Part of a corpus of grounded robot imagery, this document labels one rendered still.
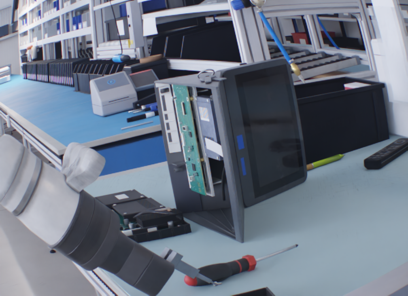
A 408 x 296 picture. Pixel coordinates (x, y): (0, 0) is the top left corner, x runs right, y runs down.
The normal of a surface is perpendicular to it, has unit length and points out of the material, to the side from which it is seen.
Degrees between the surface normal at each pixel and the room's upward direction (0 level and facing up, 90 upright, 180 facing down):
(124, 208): 0
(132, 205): 0
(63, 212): 84
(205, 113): 90
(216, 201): 90
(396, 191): 0
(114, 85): 29
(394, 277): 9
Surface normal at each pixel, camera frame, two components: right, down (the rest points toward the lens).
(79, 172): -0.67, 0.20
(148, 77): 0.04, -0.77
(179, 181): -0.18, 0.20
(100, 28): 0.34, 0.10
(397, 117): -0.93, 0.22
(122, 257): 0.51, 0.19
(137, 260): 0.09, -0.09
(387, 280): -0.22, -0.97
